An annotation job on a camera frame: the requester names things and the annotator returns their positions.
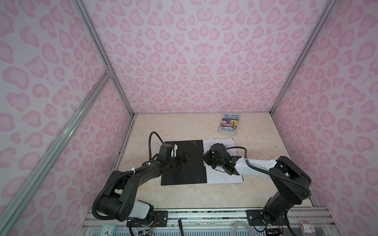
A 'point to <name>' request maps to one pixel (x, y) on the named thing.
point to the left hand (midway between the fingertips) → (188, 158)
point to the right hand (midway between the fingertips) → (200, 155)
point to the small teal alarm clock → (109, 230)
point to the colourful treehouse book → (229, 123)
